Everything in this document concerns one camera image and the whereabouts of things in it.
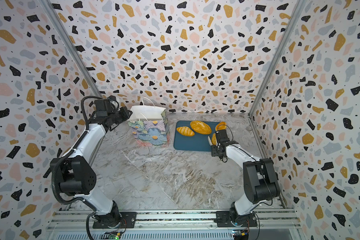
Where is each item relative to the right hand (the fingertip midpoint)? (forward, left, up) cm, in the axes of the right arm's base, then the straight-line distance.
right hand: (216, 147), depth 94 cm
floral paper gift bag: (+4, +40, +16) cm, 43 cm away
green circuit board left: (-46, +53, -5) cm, 70 cm away
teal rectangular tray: (+8, +10, -6) cm, 14 cm away
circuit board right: (-44, -8, -7) cm, 46 cm away
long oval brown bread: (+7, +1, -2) cm, 7 cm away
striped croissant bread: (+15, +20, -3) cm, 25 cm away
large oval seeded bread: (+17, +9, -1) cm, 20 cm away
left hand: (+12, +50, +22) cm, 56 cm away
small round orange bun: (+21, -6, -4) cm, 22 cm away
